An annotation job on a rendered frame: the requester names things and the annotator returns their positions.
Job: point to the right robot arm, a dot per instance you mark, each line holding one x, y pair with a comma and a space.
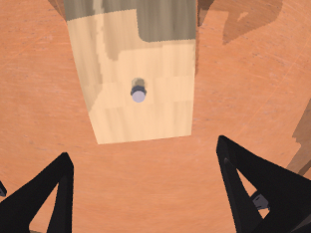
259, 201

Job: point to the light wooden slat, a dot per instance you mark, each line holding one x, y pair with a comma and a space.
120, 44

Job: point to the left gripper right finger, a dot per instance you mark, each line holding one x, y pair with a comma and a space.
288, 193

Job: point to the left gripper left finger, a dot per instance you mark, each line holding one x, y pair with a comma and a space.
18, 209

